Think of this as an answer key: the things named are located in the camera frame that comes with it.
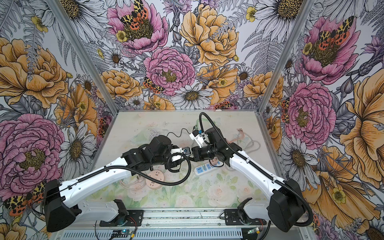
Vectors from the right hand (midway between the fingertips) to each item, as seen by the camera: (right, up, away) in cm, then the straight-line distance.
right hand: (186, 162), depth 72 cm
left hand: (-4, +2, +3) cm, 6 cm away
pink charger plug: (+15, -3, +15) cm, 21 cm away
